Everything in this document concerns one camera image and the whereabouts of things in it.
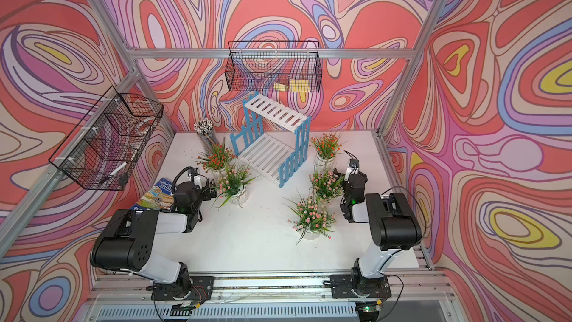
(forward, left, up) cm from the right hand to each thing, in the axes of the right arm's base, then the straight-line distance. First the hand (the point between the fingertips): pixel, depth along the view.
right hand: (346, 174), depth 96 cm
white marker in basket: (-11, +85, +21) cm, 88 cm away
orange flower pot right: (+8, +8, +10) cm, 15 cm away
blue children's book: (-7, +80, -2) cm, 81 cm away
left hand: (-2, +62, +1) cm, 62 cm away
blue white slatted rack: (+26, +32, -3) cm, 42 cm away
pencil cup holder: (+17, +62, +14) cm, 66 cm away
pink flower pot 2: (-11, +11, +9) cm, 18 cm away
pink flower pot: (-7, +48, +5) cm, 49 cm away
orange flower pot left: (+2, +55, +10) cm, 56 cm away
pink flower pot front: (-25, +18, +8) cm, 31 cm away
